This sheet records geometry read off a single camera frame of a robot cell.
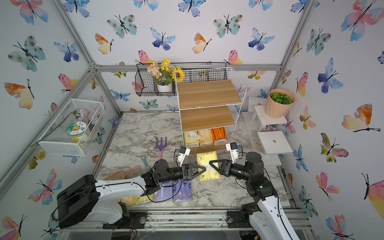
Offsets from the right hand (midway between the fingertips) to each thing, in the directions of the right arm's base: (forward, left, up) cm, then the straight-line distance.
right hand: (213, 163), depth 68 cm
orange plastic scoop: (+1, +53, -23) cm, 58 cm away
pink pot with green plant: (+31, -33, +11) cm, 47 cm away
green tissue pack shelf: (0, +5, +1) cm, 5 cm away
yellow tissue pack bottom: (+28, +3, -18) cm, 34 cm away
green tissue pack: (-12, +36, -20) cm, 43 cm away
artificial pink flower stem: (+19, +67, +9) cm, 70 cm away
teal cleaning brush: (+13, +43, -24) cm, 50 cm away
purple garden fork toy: (+22, +33, -24) cm, 47 cm away
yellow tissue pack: (-13, +42, -20) cm, 48 cm away
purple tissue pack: (-9, +23, -18) cm, 30 cm away
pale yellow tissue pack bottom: (+24, +12, -17) cm, 32 cm away
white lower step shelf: (+18, -35, -9) cm, 40 cm away
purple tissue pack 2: (-6, +15, -20) cm, 26 cm away
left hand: (-3, +4, 0) cm, 5 cm away
